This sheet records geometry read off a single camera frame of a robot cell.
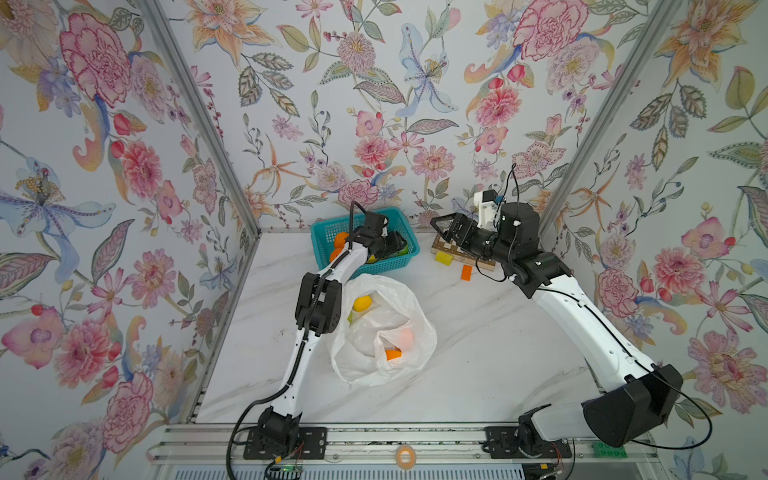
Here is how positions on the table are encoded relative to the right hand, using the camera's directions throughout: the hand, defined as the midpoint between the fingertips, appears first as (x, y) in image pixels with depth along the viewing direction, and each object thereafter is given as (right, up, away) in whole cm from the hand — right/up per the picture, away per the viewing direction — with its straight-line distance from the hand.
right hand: (439, 225), depth 72 cm
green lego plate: (+40, -54, 0) cm, 67 cm away
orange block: (+16, -13, +35) cm, 41 cm away
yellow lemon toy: (-20, -22, +23) cm, 38 cm away
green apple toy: (-6, -5, +32) cm, 33 cm away
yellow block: (+9, -8, +37) cm, 39 cm away
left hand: (-6, -3, +34) cm, 34 cm away
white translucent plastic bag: (-13, -31, +12) cm, 36 cm away
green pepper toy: (-24, -26, +23) cm, 42 cm away
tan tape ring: (-7, -57, 0) cm, 57 cm away
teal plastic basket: (-36, +1, +41) cm, 55 cm away
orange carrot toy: (-11, -34, +9) cm, 36 cm away
